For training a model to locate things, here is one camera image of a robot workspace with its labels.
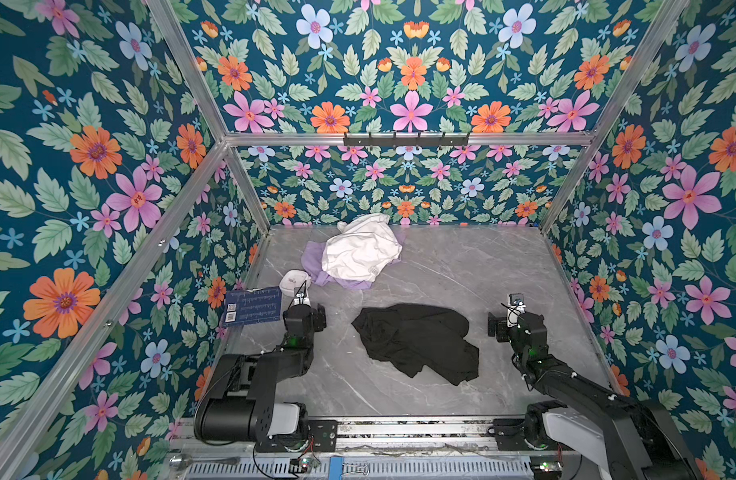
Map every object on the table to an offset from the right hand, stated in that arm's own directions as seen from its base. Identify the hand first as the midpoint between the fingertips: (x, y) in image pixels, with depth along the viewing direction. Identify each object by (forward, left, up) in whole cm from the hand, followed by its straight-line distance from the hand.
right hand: (507, 310), depth 89 cm
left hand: (+4, +61, +2) cm, 61 cm away
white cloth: (+23, +45, +3) cm, 50 cm away
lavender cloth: (+37, +31, -6) cm, 49 cm away
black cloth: (-8, +28, 0) cm, 29 cm away
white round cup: (+14, +68, -3) cm, 70 cm away
